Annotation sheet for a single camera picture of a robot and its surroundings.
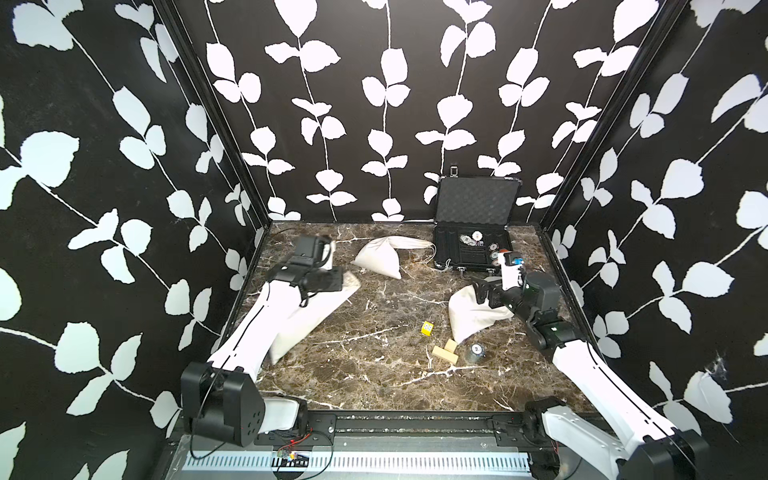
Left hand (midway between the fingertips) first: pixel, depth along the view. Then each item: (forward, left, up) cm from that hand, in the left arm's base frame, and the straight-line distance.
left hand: (340, 273), depth 83 cm
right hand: (-3, -40, +3) cm, 40 cm away
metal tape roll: (-19, -38, -12) cm, 44 cm away
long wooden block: (-18, -30, -18) cm, 39 cm away
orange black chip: (+21, -54, -16) cm, 60 cm away
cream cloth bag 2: (+16, -12, -12) cm, 23 cm away
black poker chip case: (+32, -47, -10) cm, 58 cm away
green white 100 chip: (+26, -45, -18) cm, 55 cm away
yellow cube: (-10, -25, -17) cm, 32 cm away
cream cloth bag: (-9, -37, -12) cm, 40 cm away
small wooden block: (-16, -32, -17) cm, 39 cm away
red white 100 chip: (+27, -49, -16) cm, 59 cm away
